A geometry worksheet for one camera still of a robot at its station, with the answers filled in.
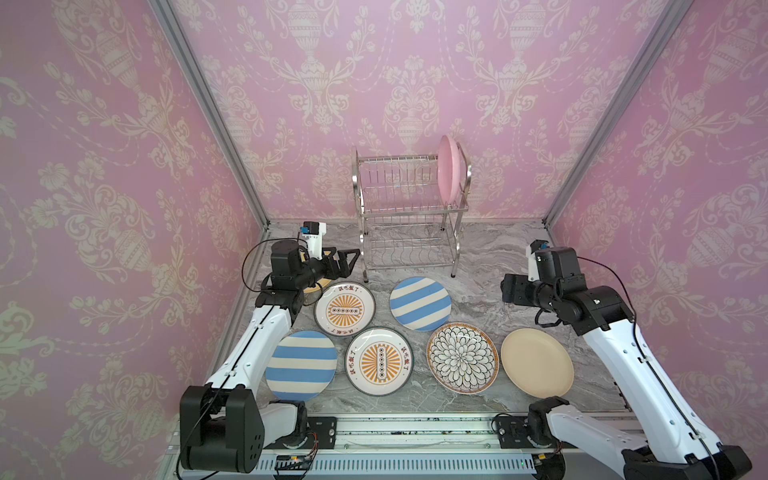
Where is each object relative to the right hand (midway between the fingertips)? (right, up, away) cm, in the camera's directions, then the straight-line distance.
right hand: (518, 284), depth 74 cm
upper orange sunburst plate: (-47, -11, +23) cm, 53 cm away
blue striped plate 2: (-58, -26, +13) cm, 65 cm away
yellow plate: (-49, 0, -1) cm, 49 cm away
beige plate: (+10, -23, +10) cm, 27 cm away
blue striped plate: (-22, -9, +24) cm, 34 cm away
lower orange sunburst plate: (-35, -23, +11) cm, 44 cm away
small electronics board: (-56, -44, -1) cm, 71 cm away
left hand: (-43, +8, +5) cm, 44 cm away
